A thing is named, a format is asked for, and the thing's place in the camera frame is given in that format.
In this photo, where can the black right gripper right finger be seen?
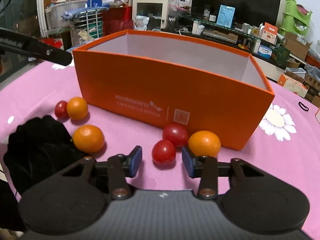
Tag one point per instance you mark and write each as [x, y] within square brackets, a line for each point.
[208, 169]

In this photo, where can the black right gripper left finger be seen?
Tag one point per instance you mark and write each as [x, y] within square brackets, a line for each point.
[110, 175]

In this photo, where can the red cherry tomato front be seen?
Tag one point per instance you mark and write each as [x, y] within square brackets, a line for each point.
[163, 152]

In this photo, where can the red cherry tomato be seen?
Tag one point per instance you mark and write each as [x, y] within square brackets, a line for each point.
[60, 110]
[163, 152]
[177, 134]

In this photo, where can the red cherry tomato back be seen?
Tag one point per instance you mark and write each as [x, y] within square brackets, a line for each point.
[177, 134]

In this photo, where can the black gloved left hand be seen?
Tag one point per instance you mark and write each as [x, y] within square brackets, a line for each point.
[37, 150]

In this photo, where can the small orange far left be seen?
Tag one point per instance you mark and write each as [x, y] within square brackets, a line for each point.
[77, 108]

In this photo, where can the red cherry tomato far left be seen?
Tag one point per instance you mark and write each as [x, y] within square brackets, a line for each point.
[60, 110]

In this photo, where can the orange cardboard box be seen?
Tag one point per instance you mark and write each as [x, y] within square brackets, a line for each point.
[159, 78]

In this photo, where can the red gift bag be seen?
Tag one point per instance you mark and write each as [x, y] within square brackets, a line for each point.
[117, 19]

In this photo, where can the white tv cabinet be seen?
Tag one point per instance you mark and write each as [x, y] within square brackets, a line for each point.
[271, 71]

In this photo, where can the orange white carton on floor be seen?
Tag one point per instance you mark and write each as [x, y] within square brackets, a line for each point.
[292, 85]

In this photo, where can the white glass door cabinet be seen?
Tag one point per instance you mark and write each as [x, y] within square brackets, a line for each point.
[150, 15]

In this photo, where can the blue paper bag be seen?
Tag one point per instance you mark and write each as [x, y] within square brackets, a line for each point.
[225, 16]

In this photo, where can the brown cardboard box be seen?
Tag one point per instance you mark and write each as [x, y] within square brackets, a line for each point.
[296, 45]

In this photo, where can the green plastic rack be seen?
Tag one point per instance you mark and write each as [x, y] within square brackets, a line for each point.
[295, 20]

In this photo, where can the metal wire cart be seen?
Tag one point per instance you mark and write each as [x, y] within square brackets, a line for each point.
[86, 21]

